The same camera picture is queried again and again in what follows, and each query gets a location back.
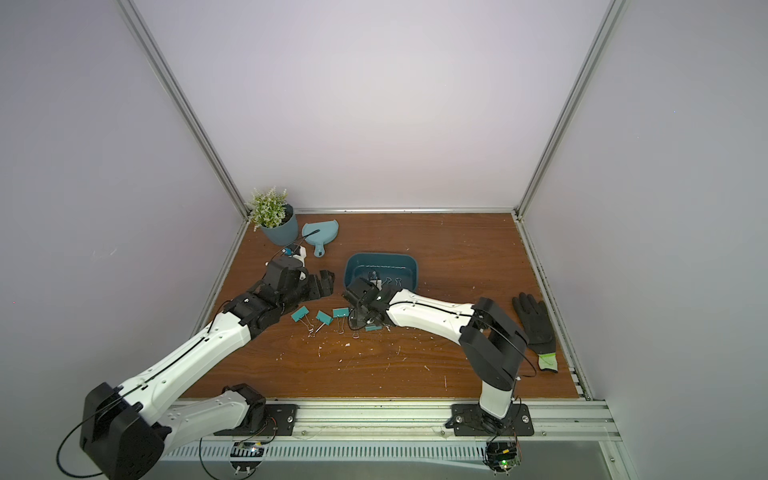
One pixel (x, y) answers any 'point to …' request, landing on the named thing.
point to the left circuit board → (246, 457)
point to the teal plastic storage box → (386, 269)
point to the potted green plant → (268, 212)
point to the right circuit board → (501, 456)
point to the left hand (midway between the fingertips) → (325, 276)
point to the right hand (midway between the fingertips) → (369, 309)
